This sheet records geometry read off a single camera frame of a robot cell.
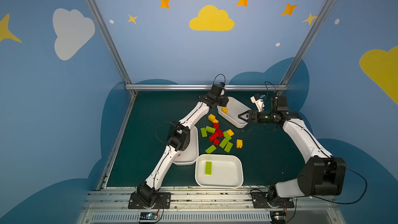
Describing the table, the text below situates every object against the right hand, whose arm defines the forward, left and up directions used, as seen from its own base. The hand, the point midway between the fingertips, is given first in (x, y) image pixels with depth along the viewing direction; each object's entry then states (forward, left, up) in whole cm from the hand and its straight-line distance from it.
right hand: (245, 114), depth 82 cm
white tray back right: (+21, 0, -19) cm, 29 cm away
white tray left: (-15, +29, -22) cm, 40 cm away
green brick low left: (-12, +17, -20) cm, 29 cm away
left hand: (+20, +8, -9) cm, 24 cm away
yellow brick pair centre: (+10, +17, -19) cm, 27 cm away
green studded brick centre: (-1, +7, -21) cm, 23 cm away
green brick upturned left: (0, +22, -20) cm, 30 cm away
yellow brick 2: (+1, +5, -20) cm, 21 cm away
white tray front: (-24, +13, -21) cm, 34 cm away
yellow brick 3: (-7, 0, -19) cm, 21 cm away
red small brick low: (-7, +14, -19) cm, 25 cm away
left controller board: (-46, +46, -20) cm, 68 cm away
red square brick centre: (-1, +12, -19) cm, 23 cm away
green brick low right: (-9, +7, -21) cm, 24 cm away
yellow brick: (+18, +8, -19) cm, 27 cm away
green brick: (+1, +17, -19) cm, 26 cm away
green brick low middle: (-7, +9, -22) cm, 24 cm away
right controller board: (-43, -15, -22) cm, 51 cm away
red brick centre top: (+4, +14, -19) cm, 25 cm away
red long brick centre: (-4, +16, -19) cm, 26 cm away
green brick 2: (-23, +19, -19) cm, 35 cm away
